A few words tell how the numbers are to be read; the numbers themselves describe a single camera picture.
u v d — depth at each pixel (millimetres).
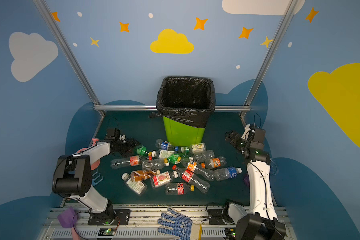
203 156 1013
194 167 855
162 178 838
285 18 733
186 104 1013
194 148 955
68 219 735
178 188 783
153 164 865
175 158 904
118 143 784
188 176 834
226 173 867
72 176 467
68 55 847
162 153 934
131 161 883
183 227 717
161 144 979
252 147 565
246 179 856
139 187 801
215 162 883
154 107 750
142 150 941
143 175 814
